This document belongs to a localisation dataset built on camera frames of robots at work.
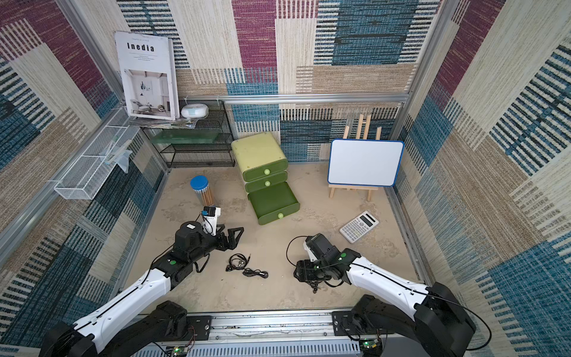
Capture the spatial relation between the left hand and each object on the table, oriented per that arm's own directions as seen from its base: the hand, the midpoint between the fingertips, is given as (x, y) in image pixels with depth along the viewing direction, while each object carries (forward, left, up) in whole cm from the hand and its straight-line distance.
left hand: (233, 226), depth 81 cm
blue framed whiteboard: (+25, -55, +7) cm, 61 cm away
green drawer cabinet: (+24, -10, +6) cm, 27 cm away
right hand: (-13, -24, -11) cm, 29 cm away
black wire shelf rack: (+35, +19, +10) cm, 41 cm away
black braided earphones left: (-7, 0, -14) cm, 16 cm away
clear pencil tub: (+16, +14, +6) cm, 22 cm away
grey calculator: (+6, -49, -13) cm, 51 cm away
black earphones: (-16, -29, -14) cm, 36 cm away
